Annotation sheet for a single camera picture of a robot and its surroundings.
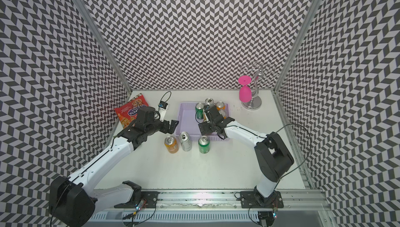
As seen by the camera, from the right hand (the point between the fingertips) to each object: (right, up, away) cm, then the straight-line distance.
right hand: (208, 126), depth 90 cm
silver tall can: (-12, -6, -11) cm, 17 cm away
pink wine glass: (+23, +20, +5) cm, 31 cm away
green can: (-2, -8, -8) cm, 11 cm away
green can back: (-6, +9, +7) cm, 12 cm away
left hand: (-21, +5, -9) cm, 23 cm away
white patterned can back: (0, +15, +4) cm, 16 cm away
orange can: (-20, -8, -9) cm, 23 cm away
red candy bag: (-54, +8, +12) cm, 56 cm away
